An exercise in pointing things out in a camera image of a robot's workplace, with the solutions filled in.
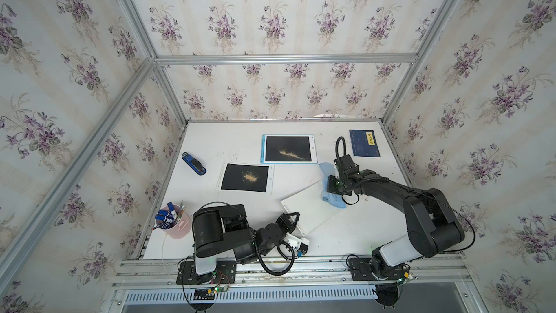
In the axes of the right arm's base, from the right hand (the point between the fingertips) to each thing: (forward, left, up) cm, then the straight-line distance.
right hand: (331, 187), depth 92 cm
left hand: (-12, +15, +3) cm, 19 cm away
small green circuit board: (-37, +42, 0) cm, 56 cm away
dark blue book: (+27, -21, -2) cm, 35 cm away
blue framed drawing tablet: (+21, +18, -1) cm, 28 cm away
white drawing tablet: (+5, +41, -2) cm, 42 cm away
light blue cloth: (-6, 0, +2) cm, 7 cm away
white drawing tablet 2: (-7, +10, 0) cm, 12 cm away
